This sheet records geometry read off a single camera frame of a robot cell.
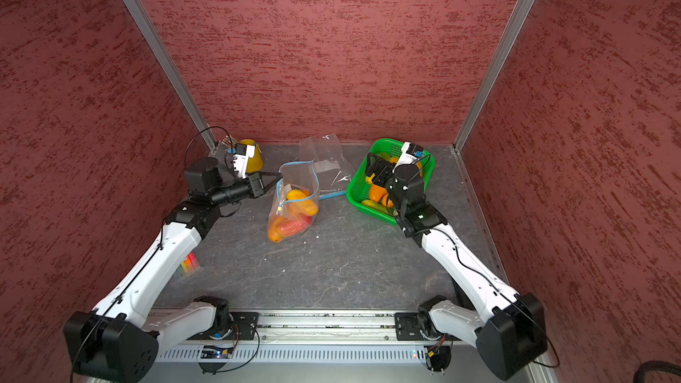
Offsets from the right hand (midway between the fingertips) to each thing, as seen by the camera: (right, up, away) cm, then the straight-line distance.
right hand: (374, 165), depth 77 cm
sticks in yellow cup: (-54, +9, +22) cm, 58 cm away
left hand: (-27, -4, -5) cm, 28 cm away
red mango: (-25, -19, +6) cm, 32 cm away
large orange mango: (-33, -22, +8) cm, 40 cm away
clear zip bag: (-15, -3, +32) cm, 35 cm away
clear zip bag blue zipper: (-24, -11, +7) cm, 28 cm away
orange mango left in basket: (-25, -10, +8) cm, 28 cm away
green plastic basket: (-4, -9, +24) cm, 26 cm away
